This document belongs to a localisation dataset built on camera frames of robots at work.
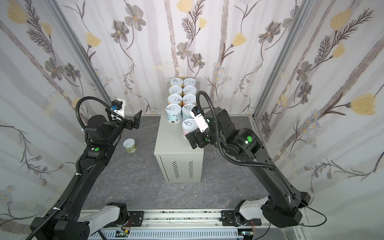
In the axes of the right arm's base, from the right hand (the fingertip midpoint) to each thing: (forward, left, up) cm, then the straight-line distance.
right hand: (195, 127), depth 59 cm
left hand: (+13, +31, -1) cm, 34 cm away
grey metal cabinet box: (-8, +8, -15) cm, 19 cm away
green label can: (+12, +41, -38) cm, 58 cm away
